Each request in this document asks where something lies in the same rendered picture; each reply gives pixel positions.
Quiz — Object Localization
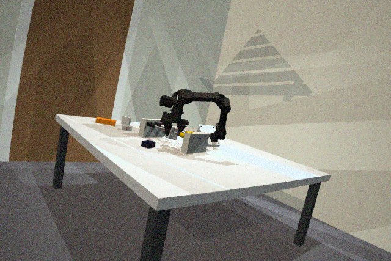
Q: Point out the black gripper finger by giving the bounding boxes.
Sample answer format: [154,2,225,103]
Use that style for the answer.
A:
[162,123,172,137]
[177,124,186,132]

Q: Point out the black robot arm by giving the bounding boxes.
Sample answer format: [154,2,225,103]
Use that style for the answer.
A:
[159,89,231,142]

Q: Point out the orange rectangular block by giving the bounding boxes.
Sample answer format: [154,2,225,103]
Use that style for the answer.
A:
[95,117,116,126]

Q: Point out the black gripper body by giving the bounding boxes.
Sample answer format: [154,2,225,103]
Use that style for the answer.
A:
[160,108,189,125]

